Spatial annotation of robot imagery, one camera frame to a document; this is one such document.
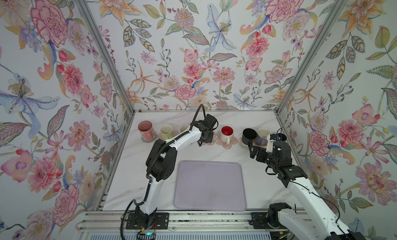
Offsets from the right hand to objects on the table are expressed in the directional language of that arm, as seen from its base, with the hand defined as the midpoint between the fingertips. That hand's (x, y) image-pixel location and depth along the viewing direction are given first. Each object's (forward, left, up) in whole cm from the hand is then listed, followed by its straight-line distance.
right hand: (257, 148), depth 82 cm
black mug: (+13, +1, -6) cm, 15 cm away
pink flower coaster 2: (+11, +15, -15) cm, 24 cm away
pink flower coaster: (+5, +23, -1) cm, 24 cm away
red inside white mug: (+19, +14, -11) cm, 26 cm away
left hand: (+11, +26, -7) cm, 29 cm away
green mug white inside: (+15, +53, -6) cm, 55 cm away
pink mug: (+11, +63, -4) cm, 64 cm away
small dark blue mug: (+15, -21, -9) cm, 27 cm away
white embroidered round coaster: (+11, +3, -14) cm, 18 cm away
